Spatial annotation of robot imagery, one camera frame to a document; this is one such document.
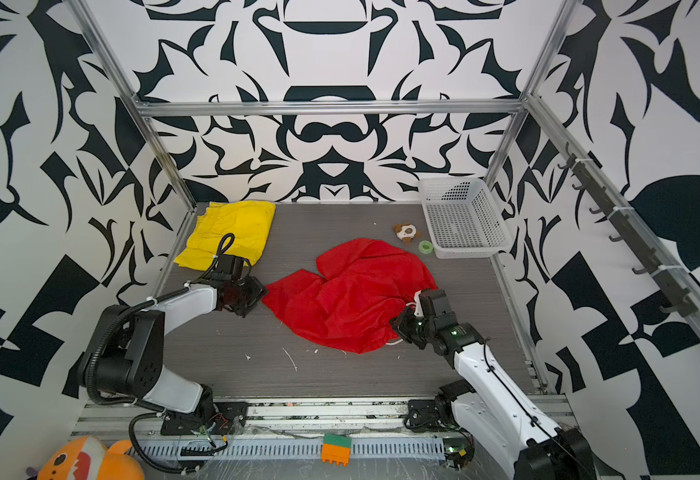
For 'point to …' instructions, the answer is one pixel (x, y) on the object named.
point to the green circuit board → (457, 451)
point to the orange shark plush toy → (88, 458)
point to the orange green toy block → (336, 449)
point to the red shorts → (363, 286)
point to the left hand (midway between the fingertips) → (265, 288)
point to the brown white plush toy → (406, 232)
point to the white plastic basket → (463, 218)
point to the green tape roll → (425, 247)
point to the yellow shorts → (248, 222)
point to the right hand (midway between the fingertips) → (390, 321)
